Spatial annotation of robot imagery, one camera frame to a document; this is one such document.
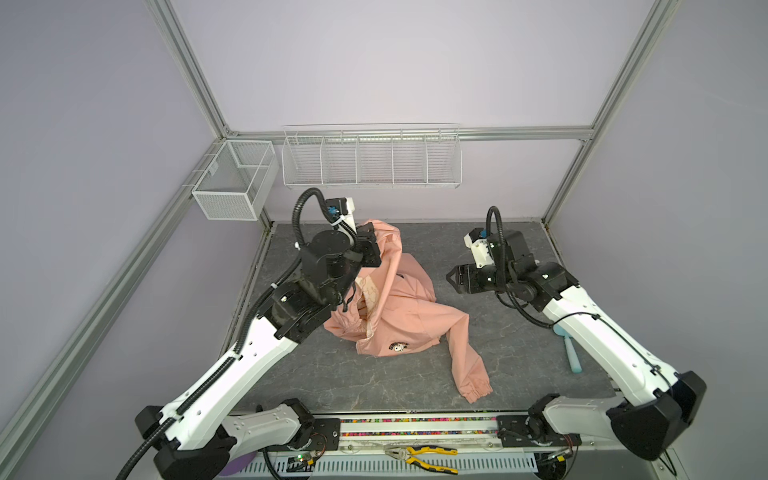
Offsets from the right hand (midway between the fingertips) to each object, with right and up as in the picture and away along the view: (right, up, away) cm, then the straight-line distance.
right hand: (459, 276), depth 76 cm
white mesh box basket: (-71, +30, +26) cm, 82 cm away
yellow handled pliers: (-14, -42, -5) cm, 44 cm away
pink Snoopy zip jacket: (-17, -10, +3) cm, 20 cm away
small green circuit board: (-40, -44, -4) cm, 59 cm away
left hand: (-21, +11, -14) cm, 27 cm away
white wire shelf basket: (-24, +38, +23) cm, 51 cm away
